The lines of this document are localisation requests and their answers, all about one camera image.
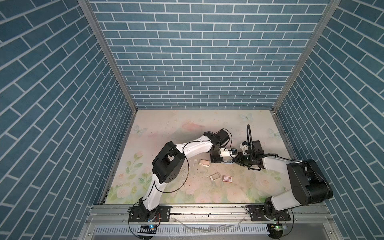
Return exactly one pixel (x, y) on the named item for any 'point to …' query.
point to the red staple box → (227, 179)
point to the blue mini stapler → (228, 161)
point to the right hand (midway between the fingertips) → (231, 158)
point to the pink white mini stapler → (204, 163)
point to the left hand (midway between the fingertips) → (219, 158)
